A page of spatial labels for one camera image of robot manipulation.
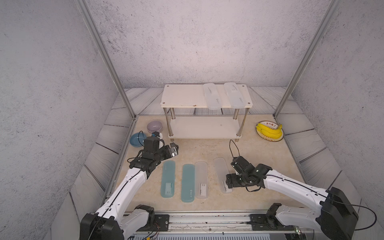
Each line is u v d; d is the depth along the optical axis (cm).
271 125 112
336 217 40
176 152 73
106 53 87
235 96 83
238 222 74
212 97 83
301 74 95
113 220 40
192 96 84
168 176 89
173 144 74
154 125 111
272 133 104
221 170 91
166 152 72
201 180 87
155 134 73
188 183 86
